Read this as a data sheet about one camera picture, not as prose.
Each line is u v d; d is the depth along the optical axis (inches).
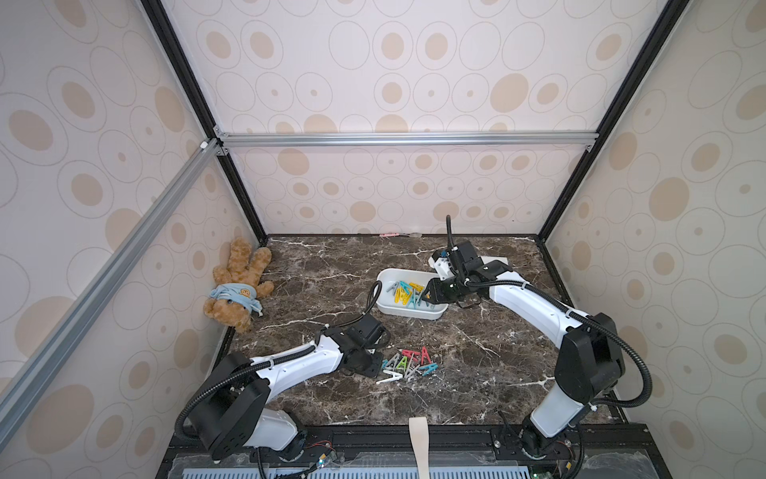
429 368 33.6
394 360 34.3
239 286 37.1
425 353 34.7
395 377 33.3
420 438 29.5
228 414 16.3
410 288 40.4
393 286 40.5
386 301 39.4
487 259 45.3
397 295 39.8
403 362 34.4
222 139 35.3
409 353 34.5
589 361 17.9
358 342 25.3
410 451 28.7
